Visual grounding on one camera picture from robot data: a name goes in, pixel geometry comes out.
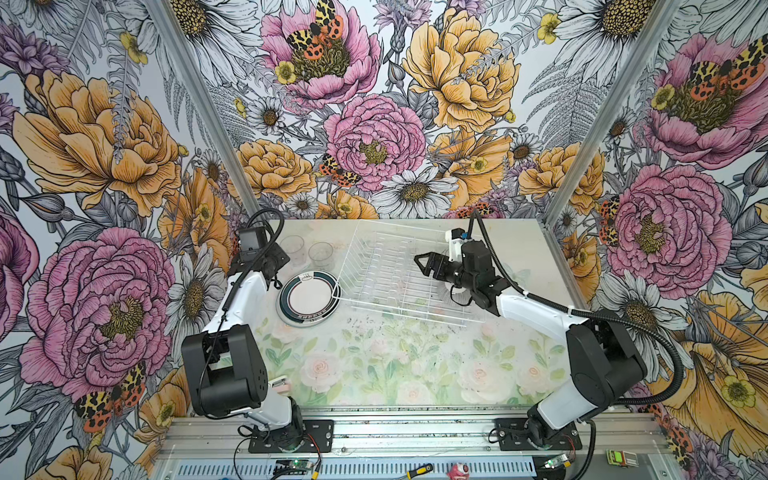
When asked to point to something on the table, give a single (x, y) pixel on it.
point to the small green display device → (621, 457)
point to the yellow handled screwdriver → (419, 470)
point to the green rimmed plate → (307, 298)
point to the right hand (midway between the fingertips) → (424, 268)
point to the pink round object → (455, 474)
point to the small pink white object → (281, 384)
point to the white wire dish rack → (379, 275)
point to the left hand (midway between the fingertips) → (277, 263)
